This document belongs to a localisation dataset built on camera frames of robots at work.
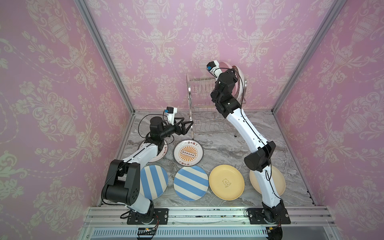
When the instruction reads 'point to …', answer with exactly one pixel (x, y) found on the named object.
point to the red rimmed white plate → (161, 154)
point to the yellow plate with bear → (226, 182)
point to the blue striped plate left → (153, 181)
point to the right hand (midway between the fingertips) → (238, 70)
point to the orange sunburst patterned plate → (188, 152)
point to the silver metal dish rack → (204, 117)
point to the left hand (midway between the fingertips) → (188, 121)
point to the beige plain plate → (278, 178)
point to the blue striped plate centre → (190, 182)
